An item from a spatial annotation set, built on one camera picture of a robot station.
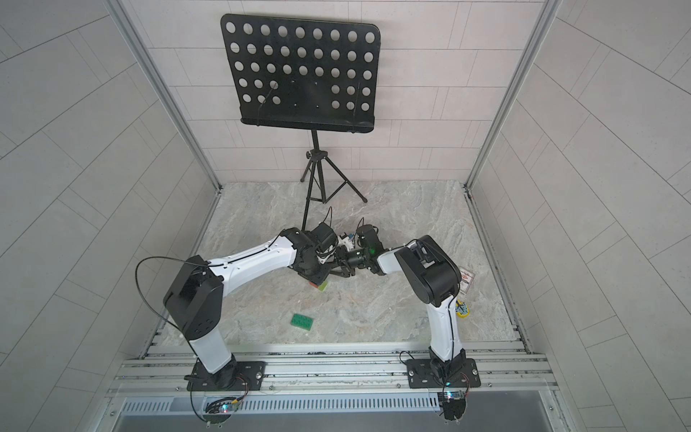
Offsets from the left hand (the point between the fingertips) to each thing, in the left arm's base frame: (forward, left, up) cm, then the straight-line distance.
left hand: (326, 278), depth 86 cm
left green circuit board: (-34, +24, -2) cm, 42 cm away
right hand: (+3, 0, +2) cm, 3 cm away
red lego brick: (-2, +4, 0) cm, 5 cm away
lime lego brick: (-2, +1, -3) cm, 4 cm away
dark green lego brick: (-13, +6, -2) cm, 15 cm away
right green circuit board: (-33, -35, -3) cm, 48 cm away
